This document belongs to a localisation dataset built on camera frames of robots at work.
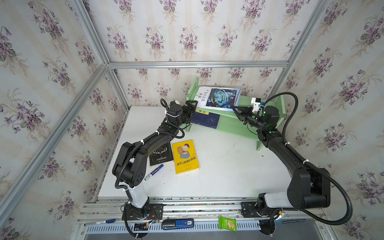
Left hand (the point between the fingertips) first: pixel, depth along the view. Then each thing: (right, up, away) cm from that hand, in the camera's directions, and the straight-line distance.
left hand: (197, 104), depth 84 cm
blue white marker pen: (-26, -40, 0) cm, 48 cm away
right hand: (+18, -3, -7) cm, 19 cm away
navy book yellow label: (+8, -9, +9) cm, 15 cm away
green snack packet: (+14, -58, -15) cm, 62 cm away
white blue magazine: (+12, +3, 0) cm, 12 cm away
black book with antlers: (-22, -31, +9) cm, 39 cm away
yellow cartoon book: (-7, -32, +7) cm, 33 cm away
